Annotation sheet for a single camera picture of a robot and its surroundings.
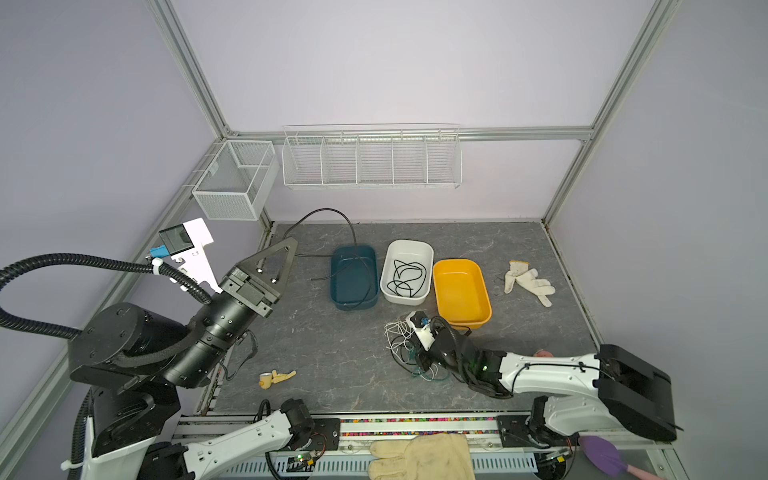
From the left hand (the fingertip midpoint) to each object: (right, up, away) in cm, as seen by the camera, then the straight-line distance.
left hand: (301, 251), depth 39 cm
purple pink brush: (+63, -49, +32) cm, 86 cm away
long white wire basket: (+5, +31, +59) cm, 67 cm away
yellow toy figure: (-23, -35, +41) cm, 59 cm away
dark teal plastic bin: (-2, -9, +62) cm, 63 cm away
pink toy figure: (+54, -29, +45) cm, 76 cm away
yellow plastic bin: (+35, -14, +63) cm, 74 cm away
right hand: (+16, -23, +40) cm, 49 cm away
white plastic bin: (+17, 0, +70) cm, 72 cm away
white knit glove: (+56, -8, +65) cm, 86 cm away
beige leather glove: (+24, -49, +31) cm, 63 cm away
